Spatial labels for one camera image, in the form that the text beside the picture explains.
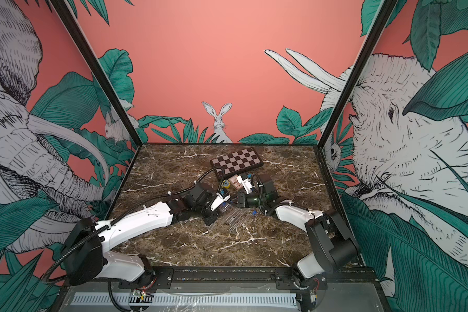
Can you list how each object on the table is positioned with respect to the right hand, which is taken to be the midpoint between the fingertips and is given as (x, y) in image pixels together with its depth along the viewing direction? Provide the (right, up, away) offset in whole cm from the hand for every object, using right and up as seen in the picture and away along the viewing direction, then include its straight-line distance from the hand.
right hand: (227, 199), depth 81 cm
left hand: (-3, -4, 0) cm, 5 cm away
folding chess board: (+3, +16, +29) cm, 33 cm away
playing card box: (+3, +5, +20) cm, 21 cm away
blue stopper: (+12, -9, +12) cm, 19 cm away
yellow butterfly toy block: (-2, +4, +20) cm, 21 cm away
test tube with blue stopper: (+3, -9, +10) cm, 13 cm away
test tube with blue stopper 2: (+6, -13, +9) cm, 16 cm away
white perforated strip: (-14, -35, -11) cm, 39 cm away
